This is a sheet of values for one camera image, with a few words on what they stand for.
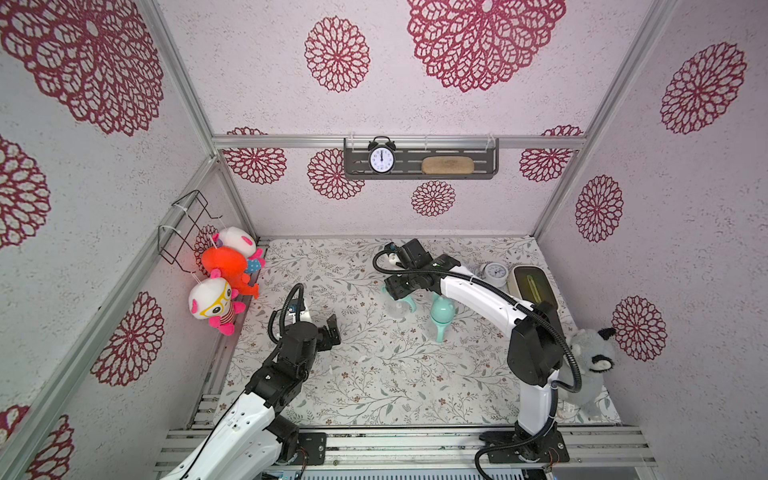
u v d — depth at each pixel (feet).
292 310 2.13
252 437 1.62
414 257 2.25
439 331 2.74
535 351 1.59
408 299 2.94
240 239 3.10
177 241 2.50
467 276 1.93
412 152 3.17
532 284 3.28
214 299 2.61
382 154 2.94
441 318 2.67
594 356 2.25
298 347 1.83
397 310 3.28
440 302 2.67
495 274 3.47
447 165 2.95
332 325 2.35
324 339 2.28
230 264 2.87
